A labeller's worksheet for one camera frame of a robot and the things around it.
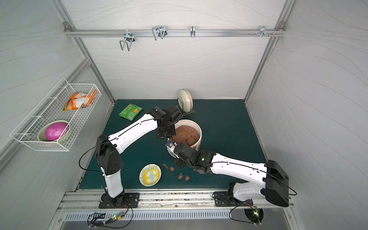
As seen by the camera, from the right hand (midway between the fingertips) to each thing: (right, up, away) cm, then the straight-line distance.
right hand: (177, 150), depth 76 cm
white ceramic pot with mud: (+6, +8, +12) cm, 16 cm away
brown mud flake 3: (+5, -17, +4) cm, 19 cm away
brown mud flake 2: (-4, -13, +8) cm, 16 cm away
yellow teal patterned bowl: (-16, -16, +5) cm, 23 cm away
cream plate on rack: (+4, +29, +23) cm, 37 cm away
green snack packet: (-39, +21, +34) cm, 56 cm away
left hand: (-3, +6, +5) cm, 8 cm away
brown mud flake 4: (-8, -12, +9) cm, 17 cm away
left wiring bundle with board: (-39, -34, -5) cm, 52 cm away
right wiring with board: (+40, -33, -6) cm, 52 cm away
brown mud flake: (+1, -17, +6) cm, 18 cm away
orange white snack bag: (-50, +27, -4) cm, 57 cm away
